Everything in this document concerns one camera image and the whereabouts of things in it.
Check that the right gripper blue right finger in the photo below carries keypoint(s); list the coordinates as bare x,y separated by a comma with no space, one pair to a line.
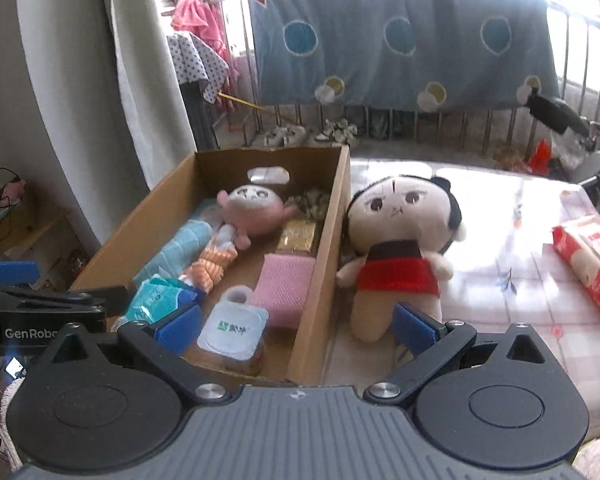
414,329

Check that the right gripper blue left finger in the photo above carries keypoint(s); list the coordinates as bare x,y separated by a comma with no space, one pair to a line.
180,329

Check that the blue white tissue pack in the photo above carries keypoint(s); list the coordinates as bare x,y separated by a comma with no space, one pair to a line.
156,298

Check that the white yogurt cup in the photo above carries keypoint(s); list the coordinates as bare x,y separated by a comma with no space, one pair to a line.
234,331

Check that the orange white striped cloth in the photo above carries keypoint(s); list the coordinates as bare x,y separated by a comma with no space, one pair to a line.
209,269

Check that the teal microfiber towel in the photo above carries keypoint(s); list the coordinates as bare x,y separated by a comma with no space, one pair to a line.
178,253

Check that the cream doll red shirt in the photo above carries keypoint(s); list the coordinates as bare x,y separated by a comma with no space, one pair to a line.
399,229

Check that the pink knitted sponge cloth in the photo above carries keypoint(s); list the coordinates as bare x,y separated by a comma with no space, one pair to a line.
282,288

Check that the pink panda plush toy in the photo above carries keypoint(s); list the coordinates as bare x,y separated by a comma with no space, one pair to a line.
251,211

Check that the brown bag with pink item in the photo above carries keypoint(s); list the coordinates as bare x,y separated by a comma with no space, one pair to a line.
18,210

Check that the floral plastic tablecloth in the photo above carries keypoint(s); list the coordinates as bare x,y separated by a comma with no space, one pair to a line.
506,269

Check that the yellow packaged item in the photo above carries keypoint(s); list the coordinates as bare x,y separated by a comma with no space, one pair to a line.
299,237

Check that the grey green fuzzy item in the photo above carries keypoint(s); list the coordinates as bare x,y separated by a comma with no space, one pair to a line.
312,204

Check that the red white wet wipes pack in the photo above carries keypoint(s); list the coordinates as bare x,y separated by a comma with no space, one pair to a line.
577,242

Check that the beige sneakers pair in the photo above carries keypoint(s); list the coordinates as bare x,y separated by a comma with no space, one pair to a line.
340,132

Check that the white platform shoes pair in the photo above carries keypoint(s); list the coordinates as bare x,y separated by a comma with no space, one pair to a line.
285,137

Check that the stroller with black wheels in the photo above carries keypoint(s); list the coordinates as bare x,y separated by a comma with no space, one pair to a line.
572,153

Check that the yellow broom stick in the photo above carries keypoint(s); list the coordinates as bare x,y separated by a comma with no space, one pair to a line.
257,107

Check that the polka dot cloth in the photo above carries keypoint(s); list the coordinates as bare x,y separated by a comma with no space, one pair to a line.
195,62

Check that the blue quilt with circles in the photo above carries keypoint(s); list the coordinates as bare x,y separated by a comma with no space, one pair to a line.
416,55

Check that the white curtain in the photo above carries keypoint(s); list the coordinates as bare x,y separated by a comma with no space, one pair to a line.
103,78

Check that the pink hanging garment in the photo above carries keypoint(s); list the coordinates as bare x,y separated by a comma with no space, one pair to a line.
203,19

